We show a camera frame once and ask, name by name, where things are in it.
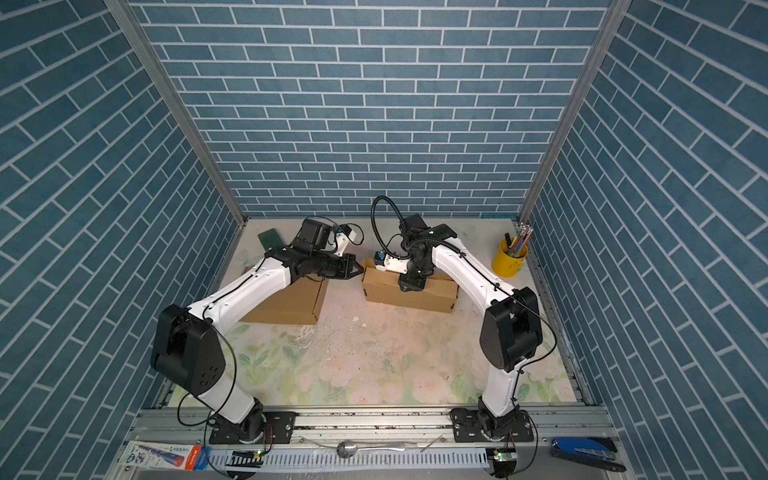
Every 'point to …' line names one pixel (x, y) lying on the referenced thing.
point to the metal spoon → (349, 449)
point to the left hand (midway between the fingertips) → (364, 270)
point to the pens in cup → (517, 245)
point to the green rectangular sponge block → (270, 239)
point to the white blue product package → (166, 455)
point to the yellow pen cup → (507, 262)
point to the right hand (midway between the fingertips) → (405, 276)
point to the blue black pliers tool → (598, 451)
